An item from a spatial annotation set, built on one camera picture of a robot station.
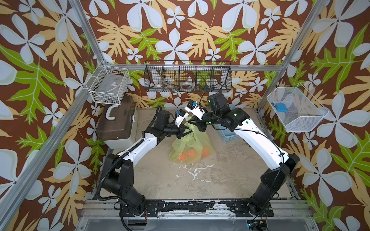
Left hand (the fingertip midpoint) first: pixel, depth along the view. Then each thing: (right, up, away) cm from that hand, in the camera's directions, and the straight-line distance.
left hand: (192, 128), depth 79 cm
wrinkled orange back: (-5, -16, +5) cm, 18 cm away
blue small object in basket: (+55, +13, +7) cm, 56 cm away
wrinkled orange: (0, -14, +1) cm, 14 cm away
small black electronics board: (+35, -49, -7) cm, 60 cm away
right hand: (-2, +5, -8) cm, 9 cm away
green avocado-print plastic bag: (0, -11, +1) cm, 11 cm away
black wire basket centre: (-2, +36, +19) cm, 40 cm away
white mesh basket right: (+61, +9, -1) cm, 62 cm away
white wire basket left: (-51, +27, +7) cm, 58 cm away
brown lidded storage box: (-49, +2, +14) cm, 51 cm away
